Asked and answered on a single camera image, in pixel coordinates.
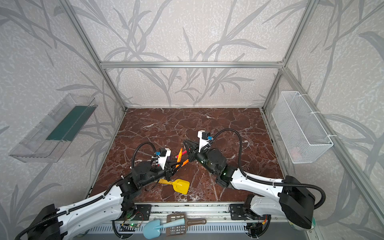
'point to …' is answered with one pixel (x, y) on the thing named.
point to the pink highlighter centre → (184, 152)
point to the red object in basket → (295, 154)
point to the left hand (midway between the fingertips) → (183, 160)
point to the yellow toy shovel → (180, 185)
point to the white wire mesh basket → (303, 136)
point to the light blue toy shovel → (151, 229)
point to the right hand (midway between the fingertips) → (185, 137)
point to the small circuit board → (134, 225)
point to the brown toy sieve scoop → (180, 230)
